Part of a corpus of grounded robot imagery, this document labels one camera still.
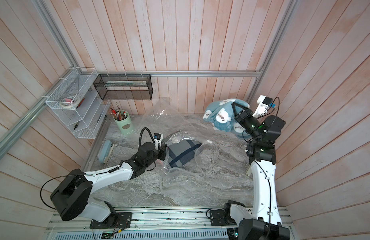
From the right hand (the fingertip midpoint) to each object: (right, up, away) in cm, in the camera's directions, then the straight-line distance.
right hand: (229, 103), depth 62 cm
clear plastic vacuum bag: (-22, -14, +23) cm, 35 cm away
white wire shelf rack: (-73, -6, +18) cm, 75 cm away
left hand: (-30, -21, +24) cm, 44 cm away
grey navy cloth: (-20, -25, +26) cm, 41 cm away
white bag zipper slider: (-5, -18, +19) cm, 27 cm away
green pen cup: (-61, -9, +39) cm, 73 cm away
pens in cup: (-62, -1, +32) cm, 70 cm away
